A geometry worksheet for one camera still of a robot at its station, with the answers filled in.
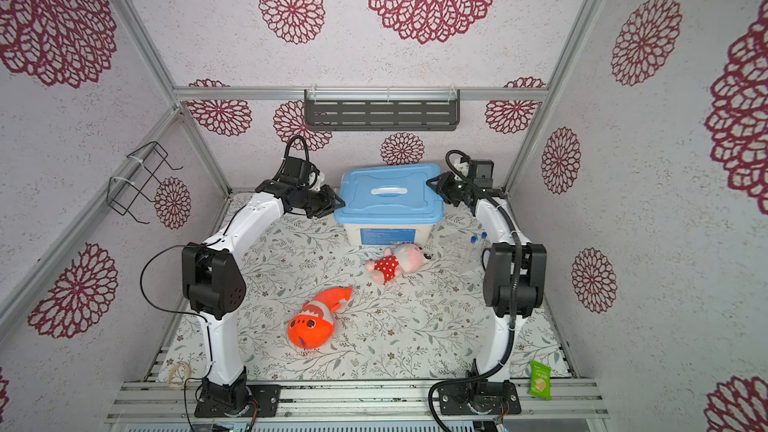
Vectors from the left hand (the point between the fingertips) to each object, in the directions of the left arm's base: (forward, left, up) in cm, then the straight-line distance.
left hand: (342, 208), depth 91 cm
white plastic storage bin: (-4, -14, -9) cm, 17 cm away
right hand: (+7, -28, +5) cm, 29 cm away
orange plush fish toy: (-32, +6, -9) cm, 34 cm away
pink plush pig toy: (-11, -18, -11) cm, 24 cm away
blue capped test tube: (-9, -42, -3) cm, 43 cm away
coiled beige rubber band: (-42, +42, -17) cm, 62 cm away
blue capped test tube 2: (-10, -39, -3) cm, 40 cm away
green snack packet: (-45, -52, -17) cm, 71 cm away
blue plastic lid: (+4, -15, +2) cm, 15 cm away
